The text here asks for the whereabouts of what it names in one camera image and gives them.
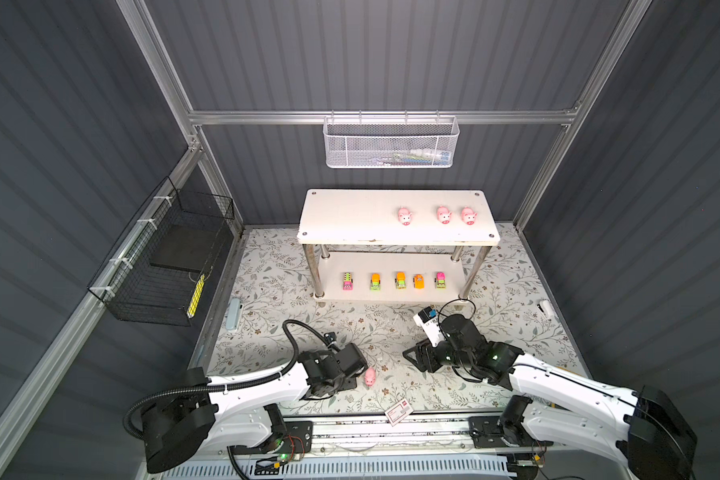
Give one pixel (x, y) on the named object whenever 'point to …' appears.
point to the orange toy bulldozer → (418, 281)
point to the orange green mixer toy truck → (401, 280)
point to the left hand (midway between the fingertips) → (350, 379)
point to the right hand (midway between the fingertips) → (413, 352)
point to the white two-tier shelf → (390, 245)
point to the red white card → (399, 411)
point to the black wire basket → (153, 271)
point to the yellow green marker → (195, 297)
